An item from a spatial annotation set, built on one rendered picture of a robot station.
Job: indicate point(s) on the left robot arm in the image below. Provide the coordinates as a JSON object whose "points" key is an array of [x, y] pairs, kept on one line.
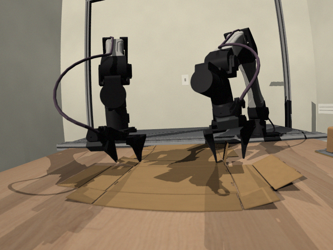
{"points": [[211, 79]]}

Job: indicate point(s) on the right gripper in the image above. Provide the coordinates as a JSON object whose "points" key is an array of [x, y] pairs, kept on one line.
{"points": [[118, 120]]}

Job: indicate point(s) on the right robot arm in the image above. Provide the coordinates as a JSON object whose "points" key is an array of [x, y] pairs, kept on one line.
{"points": [[114, 72]]}

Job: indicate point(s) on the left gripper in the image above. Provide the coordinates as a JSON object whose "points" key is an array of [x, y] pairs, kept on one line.
{"points": [[245, 132]]}

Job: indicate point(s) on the brown cardboard box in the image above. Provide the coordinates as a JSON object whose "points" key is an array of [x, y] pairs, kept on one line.
{"points": [[182, 178]]}

